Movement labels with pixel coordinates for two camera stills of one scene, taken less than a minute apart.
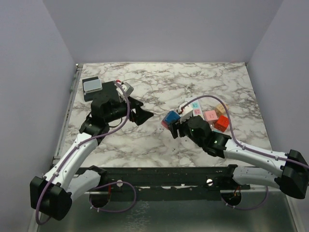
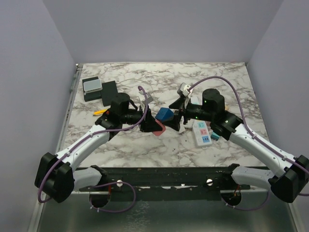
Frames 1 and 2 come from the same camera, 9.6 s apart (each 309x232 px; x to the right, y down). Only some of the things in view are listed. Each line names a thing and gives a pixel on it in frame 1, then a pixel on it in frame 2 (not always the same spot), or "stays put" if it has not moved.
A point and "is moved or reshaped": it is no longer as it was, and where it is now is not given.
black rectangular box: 109,89 stays put
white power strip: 197,109 is moved or reshaped
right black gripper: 174,126 to 174,123
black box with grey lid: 91,86 stays put
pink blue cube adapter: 171,117 is moved or reshaped
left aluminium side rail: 58,151 stays put
